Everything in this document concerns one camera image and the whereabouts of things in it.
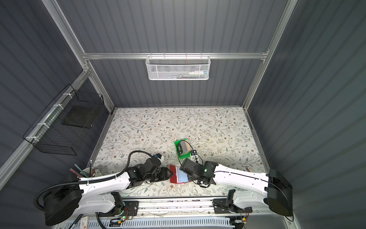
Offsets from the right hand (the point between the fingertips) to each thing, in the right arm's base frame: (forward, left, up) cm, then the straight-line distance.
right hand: (192, 173), depth 79 cm
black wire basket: (+16, +67, +23) cm, 72 cm away
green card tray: (+18, +9, -4) cm, 21 cm away
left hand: (0, +12, -3) cm, 12 cm away
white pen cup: (-1, +57, +4) cm, 57 cm away
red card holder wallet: (0, +8, -5) cm, 10 cm away
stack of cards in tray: (+16, +4, 0) cm, 16 cm away
